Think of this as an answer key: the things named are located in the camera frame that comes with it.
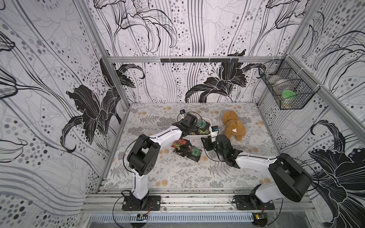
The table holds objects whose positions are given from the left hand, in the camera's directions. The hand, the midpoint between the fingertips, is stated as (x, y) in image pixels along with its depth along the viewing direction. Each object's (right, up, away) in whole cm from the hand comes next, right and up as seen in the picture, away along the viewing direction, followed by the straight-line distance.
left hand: (191, 126), depth 95 cm
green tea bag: (+6, +2, +5) cm, 8 cm away
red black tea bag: (-10, -11, -2) cm, 15 cm away
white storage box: (+10, -6, +2) cm, 12 cm away
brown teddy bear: (+27, 0, -7) cm, 28 cm away
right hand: (+9, -6, -7) cm, 12 cm away
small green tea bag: (+2, -16, -5) cm, 16 cm away
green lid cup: (+55, +17, -15) cm, 60 cm away
